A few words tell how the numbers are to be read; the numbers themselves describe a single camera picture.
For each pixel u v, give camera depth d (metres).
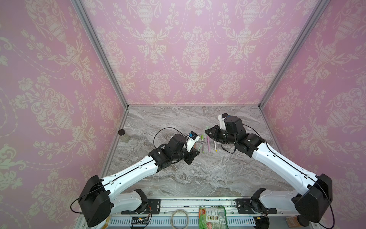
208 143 0.97
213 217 0.70
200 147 0.97
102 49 0.87
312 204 0.44
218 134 0.66
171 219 0.70
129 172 0.47
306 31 0.77
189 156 0.66
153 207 0.74
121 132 0.92
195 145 0.67
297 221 0.63
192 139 0.66
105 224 0.66
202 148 0.97
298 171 0.43
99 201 0.39
